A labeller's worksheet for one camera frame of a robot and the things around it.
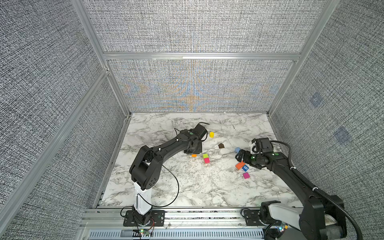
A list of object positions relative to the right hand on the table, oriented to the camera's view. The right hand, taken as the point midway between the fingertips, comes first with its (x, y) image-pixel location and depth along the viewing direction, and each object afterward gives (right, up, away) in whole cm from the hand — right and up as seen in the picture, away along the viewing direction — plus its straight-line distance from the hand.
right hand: (242, 157), depth 86 cm
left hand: (-26, +3, +5) cm, 27 cm away
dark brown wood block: (-10, +5, +14) cm, 18 cm away
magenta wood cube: (+3, -11, +2) cm, 11 cm away
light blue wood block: (+2, +3, +15) cm, 15 cm away
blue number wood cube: (+3, -7, +4) cm, 8 cm away
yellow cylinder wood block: (-15, +12, +19) cm, 28 cm away
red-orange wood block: (0, -5, +4) cm, 7 cm away
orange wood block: (-28, 0, +8) cm, 29 cm away
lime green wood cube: (-21, 0, +8) cm, 22 cm away
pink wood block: (-20, -3, +6) cm, 21 cm away
